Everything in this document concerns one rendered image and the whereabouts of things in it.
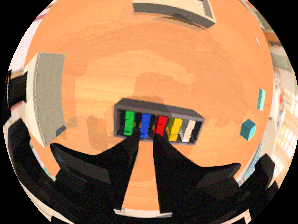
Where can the light teal block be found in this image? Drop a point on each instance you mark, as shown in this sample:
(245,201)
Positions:
(261,96)

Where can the green fuse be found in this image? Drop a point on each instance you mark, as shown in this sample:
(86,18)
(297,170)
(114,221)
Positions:
(129,121)

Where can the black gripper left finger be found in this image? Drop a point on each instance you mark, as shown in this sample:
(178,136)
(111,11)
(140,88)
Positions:
(109,170)

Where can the teal cube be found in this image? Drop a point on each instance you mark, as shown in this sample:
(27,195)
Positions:
(248,129)

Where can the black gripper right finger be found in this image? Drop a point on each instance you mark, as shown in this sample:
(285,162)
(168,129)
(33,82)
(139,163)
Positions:
(178,177)

